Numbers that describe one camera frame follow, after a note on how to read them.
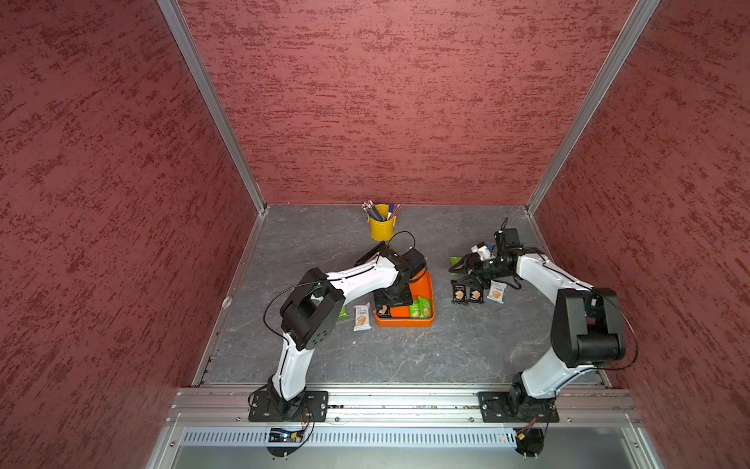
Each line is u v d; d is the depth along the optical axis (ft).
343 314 2.94
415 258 2.45
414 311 2.94
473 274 2.66
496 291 3.11
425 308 2.94
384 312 2.94
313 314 1.65
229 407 2.49
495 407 2.42
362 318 2.93
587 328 1.53
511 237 2.51
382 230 3.42
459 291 3.11
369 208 3.20
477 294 3.10
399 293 2.53
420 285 3.25
